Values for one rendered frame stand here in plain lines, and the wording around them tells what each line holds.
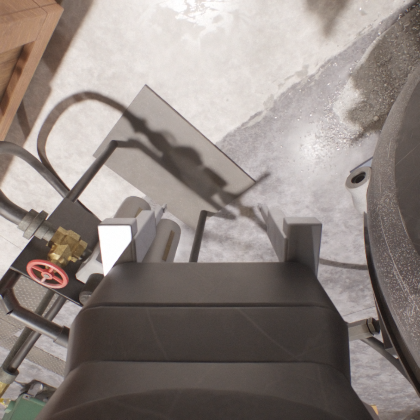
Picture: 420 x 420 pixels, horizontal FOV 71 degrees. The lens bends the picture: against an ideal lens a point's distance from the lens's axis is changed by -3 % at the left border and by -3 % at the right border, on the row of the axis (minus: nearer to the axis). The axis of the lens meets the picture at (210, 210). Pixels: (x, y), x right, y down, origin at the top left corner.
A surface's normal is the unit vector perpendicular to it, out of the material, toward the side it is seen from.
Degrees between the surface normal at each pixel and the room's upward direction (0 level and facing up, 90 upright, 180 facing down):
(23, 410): 90
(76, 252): 60
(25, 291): 0
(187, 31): 0
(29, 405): 90
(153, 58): 0
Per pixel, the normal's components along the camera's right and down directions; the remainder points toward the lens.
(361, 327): -0.73, -0.16
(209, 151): -0.13, 0.63
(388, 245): -0.94, -0.34
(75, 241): 0.51, -0.13
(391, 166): -0.77, -0.56
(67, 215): 0.67, -0.52
